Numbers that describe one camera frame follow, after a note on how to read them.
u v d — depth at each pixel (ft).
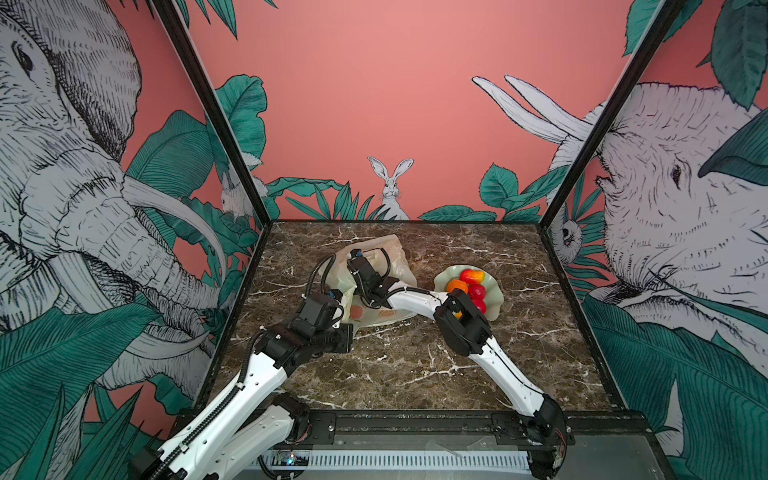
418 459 2.31
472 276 3.19
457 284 3.14
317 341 2.06
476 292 3.13
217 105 2.88
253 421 1.89
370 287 2.64
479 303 3.11
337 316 2.02
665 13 2.25
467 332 2.05
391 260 2.96
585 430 2.52
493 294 3.11
